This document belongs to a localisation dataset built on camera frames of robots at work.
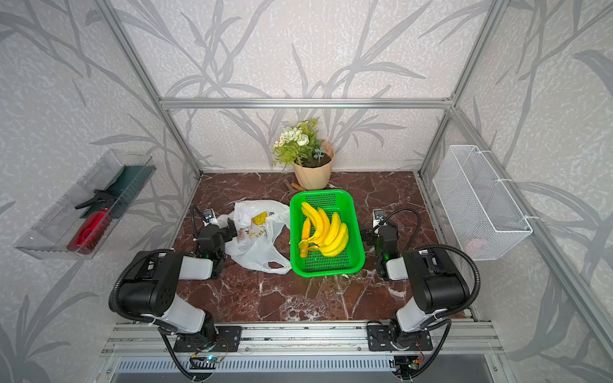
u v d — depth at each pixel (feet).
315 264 2.94
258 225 3.23
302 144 2.99
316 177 3.46
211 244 2.34
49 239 1.89
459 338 2.47
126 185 2.51
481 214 2.03
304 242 2.92
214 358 2.32
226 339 2.37
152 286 1.50
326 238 2.89
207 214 2.61
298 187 3.69
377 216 2.67
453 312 1.56
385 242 2.33
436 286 1.53
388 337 2.41
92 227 1.96
